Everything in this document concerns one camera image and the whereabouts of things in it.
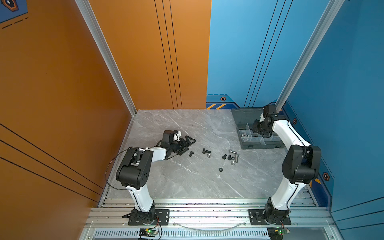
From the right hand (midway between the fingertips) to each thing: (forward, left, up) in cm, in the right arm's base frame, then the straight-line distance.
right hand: (252, 128), depth 94 cm
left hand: (-7, +38, -5) cm, 39 cm away
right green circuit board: (-53, -2, -14) cm, 54 cm away
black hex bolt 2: (-14, +18, -11) cm, 26 cm away
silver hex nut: (-12, +28, -12) cm, 33 cm away
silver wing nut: (+2, +3, -9) cm, 10 cm away
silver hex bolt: (-14, +11, -12) cm, 21 cm away
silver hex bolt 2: (-10, +12, -12) cm, 20 cm away
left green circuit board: (-52, +61, -14) cm, 81 cm away
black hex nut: (-22, +21, -12) cm, 33 cm away
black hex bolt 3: (-14, +15, -12) cm, 24 cm away
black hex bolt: (-11, +39, -11) cm, 42 cm away
